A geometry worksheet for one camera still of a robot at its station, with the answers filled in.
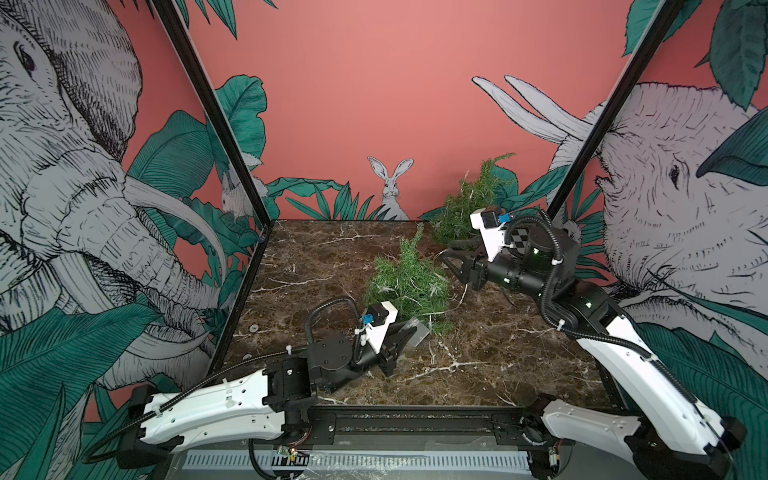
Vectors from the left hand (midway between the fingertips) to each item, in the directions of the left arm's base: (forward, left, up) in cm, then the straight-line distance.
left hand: (412, 324), depth 60 cm
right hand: (+11, -7, +12) cm, 17 cm away
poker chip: (+15, +46, -30) cm, 57 cm away
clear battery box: (+1, -3, -6) cm, 7 cm away
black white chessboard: (+49, -50, -32) cm, 77 cm away
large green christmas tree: (+8, -1, +2) cm, 9 cm away
